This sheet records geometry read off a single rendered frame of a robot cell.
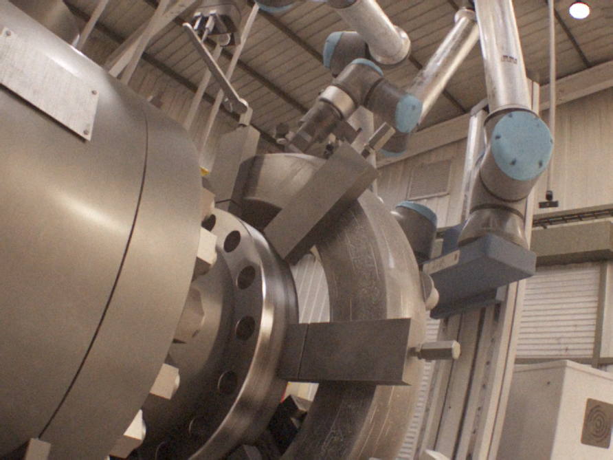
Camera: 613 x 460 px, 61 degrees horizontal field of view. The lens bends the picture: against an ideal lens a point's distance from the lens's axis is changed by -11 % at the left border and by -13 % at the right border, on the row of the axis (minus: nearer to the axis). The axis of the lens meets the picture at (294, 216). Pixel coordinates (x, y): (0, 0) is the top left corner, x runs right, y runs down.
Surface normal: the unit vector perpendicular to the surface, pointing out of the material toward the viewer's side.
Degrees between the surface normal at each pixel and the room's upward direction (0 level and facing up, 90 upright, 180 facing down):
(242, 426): 116
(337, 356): 90
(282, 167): 90
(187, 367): 104
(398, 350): 90
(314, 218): 90
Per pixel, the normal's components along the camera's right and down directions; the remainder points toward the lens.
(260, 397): 0.67, 0.13
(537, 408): -0.91, -0.34
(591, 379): 0.33, -0.28
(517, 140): -0.08, -0.32
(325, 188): -0.62, -0.44
